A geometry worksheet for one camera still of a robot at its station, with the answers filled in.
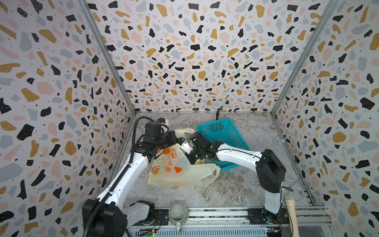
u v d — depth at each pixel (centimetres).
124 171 46
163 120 73
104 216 39
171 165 77
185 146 75
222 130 110
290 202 76
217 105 92
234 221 73
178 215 75
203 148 66
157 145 59
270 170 49
